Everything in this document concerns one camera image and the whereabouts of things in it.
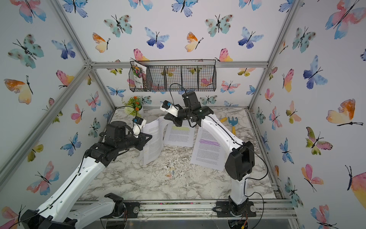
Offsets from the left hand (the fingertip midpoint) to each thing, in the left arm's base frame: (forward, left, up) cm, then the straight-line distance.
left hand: (151, 135), depth 73 cm
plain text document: (-3, +1, -10) cm, 10 cm away
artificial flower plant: (+34, +20, -12) cm, 41 cm away
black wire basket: (+43, -18, +7) cm, 48 cm away
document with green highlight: (+17, -15, -27) cm, 35 cm away
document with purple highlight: (+3, -32, -26) cm, 42 cm away
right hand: (+10, -8, +4) cm, 14 cm away
